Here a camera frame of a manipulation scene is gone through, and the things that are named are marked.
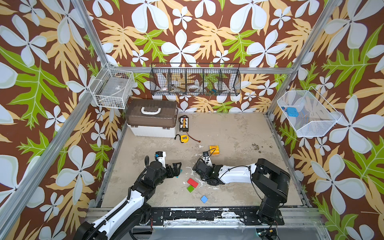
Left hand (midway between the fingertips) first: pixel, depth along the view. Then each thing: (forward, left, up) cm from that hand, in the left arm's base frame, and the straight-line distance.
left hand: (174, 162), depth 83 cm
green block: (-12, -9, -9) cm, 18 cm away
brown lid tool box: (+24, +15, +10) cm, 30 cm away
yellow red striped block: (+14, -23, -6) cm, 28 cm away
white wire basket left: (+35, +38, +24) cm, 57 cm away
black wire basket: (+50, -12, +21) cm, 55 cm away
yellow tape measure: (+22, -5, -9) cm, 24 cm away
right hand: (+1, -17, -10) cm, 20 cm away
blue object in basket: (+24, -69, +17) cm, 75 cm away
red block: (-8, -10, -10) cm, 16 cm away
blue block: (-17, -17, -9) cm, 26 cm away
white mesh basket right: (+20, -75, +19) cm, 80 cm away
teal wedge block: (-1, -3, -10) cm, 10 cm away
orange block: (+11, -25, -7) cm, 28 cm away
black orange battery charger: (+35, -4, -8) cm, 36 cm away
